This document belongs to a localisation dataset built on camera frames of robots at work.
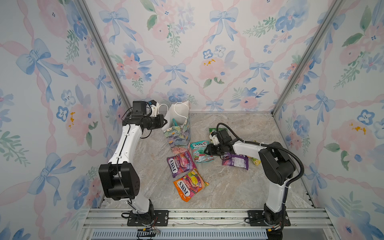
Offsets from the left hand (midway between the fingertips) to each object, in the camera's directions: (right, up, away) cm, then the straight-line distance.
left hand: (167, 119), depth 83 cm
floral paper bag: (+6, -4, -5) cm, 8 cm away
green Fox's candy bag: (+28, -6, +5) cm, 29 cm away
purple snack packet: (+41, -24, +9) cm, 48 cm away
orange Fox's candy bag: (+12, -36, -1) cm, 38 cm away
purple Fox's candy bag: (+8, -26, +7) cm, 28 cm away
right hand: (+23, -19, +13) cm, 33 cm away
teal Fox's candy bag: (+18, -17, +12) cm, 28 cm away
